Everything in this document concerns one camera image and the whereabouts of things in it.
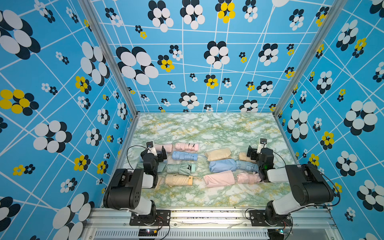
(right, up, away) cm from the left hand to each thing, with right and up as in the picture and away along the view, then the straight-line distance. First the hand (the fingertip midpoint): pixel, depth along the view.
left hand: (156, 146), depth 92 cm
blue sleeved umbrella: (+41, -12, -1) cm, 42 cm away
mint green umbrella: (+16, -12, -5) cm, 21 cm away
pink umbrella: (+54, -16, -9) cm, 57 cm away
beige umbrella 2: (+53, -6, 0) cm, 54 cm away
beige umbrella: (+12, -18, -9) cm, 23 cm away
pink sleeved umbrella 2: (+38, -18, -8) cm, 43 cm away
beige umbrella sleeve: (+5, -19, -7) cm, 20 cm away
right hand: (+65, 0, +2) cm, 65 cm away
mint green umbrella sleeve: (+3, -12, -3) cm, 13 cm away
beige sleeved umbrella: (+43, -5, +3) cm, 43 cm away
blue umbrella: (+18, -6, +1) cm, 19 cm away
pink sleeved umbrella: (+6, -1, +4) cm, 7 cm away
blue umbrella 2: (+54, -11, -5) cm, 55 cm away
